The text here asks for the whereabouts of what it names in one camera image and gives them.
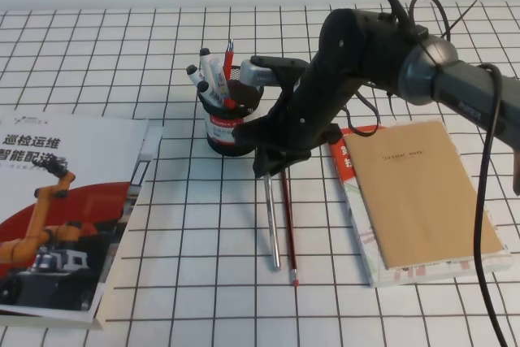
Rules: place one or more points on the dark red pencil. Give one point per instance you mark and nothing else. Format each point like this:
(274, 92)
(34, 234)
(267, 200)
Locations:
(289, 228)

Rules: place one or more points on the red white map book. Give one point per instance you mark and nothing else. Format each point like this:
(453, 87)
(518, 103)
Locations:
(378, 275)

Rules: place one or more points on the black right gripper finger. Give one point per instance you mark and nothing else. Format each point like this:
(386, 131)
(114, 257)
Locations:
(252, 133)
(269, 162)

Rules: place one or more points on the red capped marker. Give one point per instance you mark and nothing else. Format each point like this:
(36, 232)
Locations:
(229, 103)

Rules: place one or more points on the red grip silver pen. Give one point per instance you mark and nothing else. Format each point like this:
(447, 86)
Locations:
(228, 57)

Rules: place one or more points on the white marker colourful label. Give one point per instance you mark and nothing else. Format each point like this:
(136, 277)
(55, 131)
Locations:
(209, 95)

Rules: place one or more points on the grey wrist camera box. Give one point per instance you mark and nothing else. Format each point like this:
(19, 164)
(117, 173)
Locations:
(256, 76)

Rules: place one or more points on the silver transparent pen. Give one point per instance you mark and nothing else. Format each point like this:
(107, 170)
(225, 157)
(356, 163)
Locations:
(270, 209)

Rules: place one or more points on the black covered right gripper body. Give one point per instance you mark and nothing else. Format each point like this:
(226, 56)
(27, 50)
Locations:
(354, 47)

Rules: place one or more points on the white marker black cap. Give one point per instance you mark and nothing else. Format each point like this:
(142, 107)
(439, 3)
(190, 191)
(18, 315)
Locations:
(212, 68)
(197, 78)

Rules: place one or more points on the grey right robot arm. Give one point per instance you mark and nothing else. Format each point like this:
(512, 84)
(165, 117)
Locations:
(432, 72)

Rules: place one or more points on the black mesh pen holder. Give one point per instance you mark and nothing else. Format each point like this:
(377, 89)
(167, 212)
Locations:
(221, 121)

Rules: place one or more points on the thick white book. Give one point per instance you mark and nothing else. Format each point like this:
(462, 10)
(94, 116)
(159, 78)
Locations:
(122, 217)

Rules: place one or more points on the white robot brochure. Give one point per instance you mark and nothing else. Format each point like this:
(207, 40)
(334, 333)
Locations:
(48, 209)

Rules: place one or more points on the brown kraft notebook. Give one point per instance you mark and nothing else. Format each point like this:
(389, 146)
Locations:
(420, 200)

